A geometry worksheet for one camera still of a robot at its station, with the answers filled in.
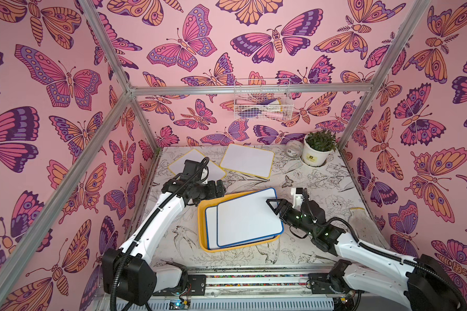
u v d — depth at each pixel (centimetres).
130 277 39
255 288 73
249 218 88
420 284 40
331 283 66
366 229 88
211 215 91
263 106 91
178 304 72
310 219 59
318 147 100
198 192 67
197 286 73
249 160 121
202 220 88
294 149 116
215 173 109
